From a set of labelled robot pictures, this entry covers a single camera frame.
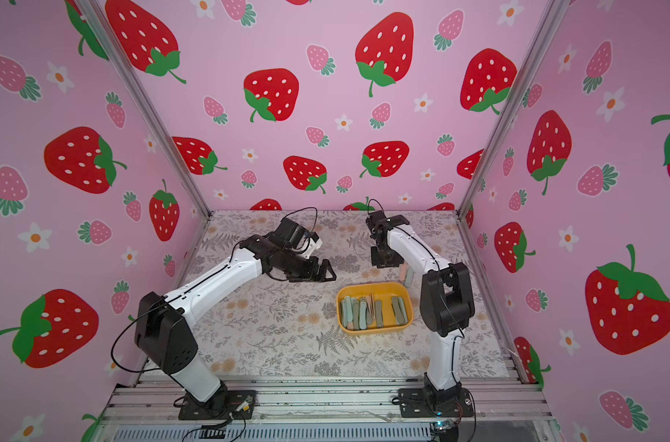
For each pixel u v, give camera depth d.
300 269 0.71
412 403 0.73
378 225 0.69
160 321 0.48
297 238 0.68
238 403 0.73
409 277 1.01
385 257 0.80
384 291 0.96
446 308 0.51
